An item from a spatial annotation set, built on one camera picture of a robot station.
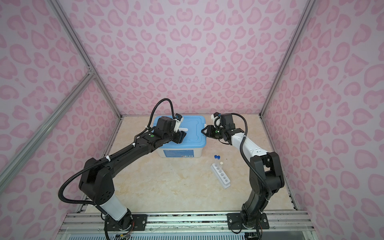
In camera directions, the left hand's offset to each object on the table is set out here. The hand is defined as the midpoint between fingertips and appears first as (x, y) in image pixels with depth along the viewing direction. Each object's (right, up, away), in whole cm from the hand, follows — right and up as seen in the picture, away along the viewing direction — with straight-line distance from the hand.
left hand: (182, 128), depth 85 cm
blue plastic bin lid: (+8, -4, +1) cm, 9 cm away
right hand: (+13, -1, +2) cm, 13 cm away
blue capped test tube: (+18, -15, -6) cm, 24 cm away
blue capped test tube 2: (+20, -16, -6) cm, 26 cm away
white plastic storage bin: (-2, -14, +5) cm, 15 cm away
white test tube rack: (+22, -27, -2) cm, 35 cm away
